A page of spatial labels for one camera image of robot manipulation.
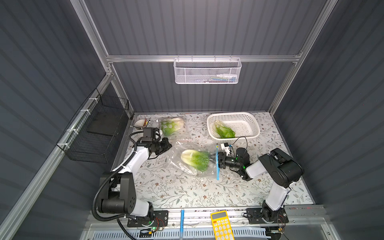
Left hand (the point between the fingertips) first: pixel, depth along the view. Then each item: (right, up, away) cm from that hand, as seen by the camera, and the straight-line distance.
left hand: (173, 146), depth 87 cm
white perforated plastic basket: (+50, +13, +24) cm, 57 cm away
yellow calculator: (+25, -37, -17) cm, 48 cm away
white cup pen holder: (-26, +14, +15) cm, 33 cm away
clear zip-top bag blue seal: (+1, -4, -3) cm, 5 cm away
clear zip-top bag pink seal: (+3, +5, +19) cm, 20 cm away
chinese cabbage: (+32, +8, +10) cm, 35 cm away
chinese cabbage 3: (-5, +11, +14) cm, 19 cm away
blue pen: (+6, -36, -16) cm, 40 cm away
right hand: (+22, -7, -3) cm, 23 cm away
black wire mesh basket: (-38, +7, -15) cm, 42 cm away
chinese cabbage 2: (+16, -8, -3) cm, 18 cm away
